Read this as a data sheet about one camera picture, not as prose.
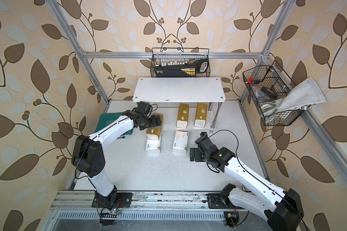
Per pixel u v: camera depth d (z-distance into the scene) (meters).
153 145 0.90
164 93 0.77
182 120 0.91
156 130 0.87
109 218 0.72
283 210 0.38
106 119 1.04
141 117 0.68
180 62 0.82
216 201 0.72
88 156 0.47
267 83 0.85
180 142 0.91
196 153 0.69
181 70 0.82
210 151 0.58
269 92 0.75
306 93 0.59
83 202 0.76
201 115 0.92
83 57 0.93
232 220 0.70
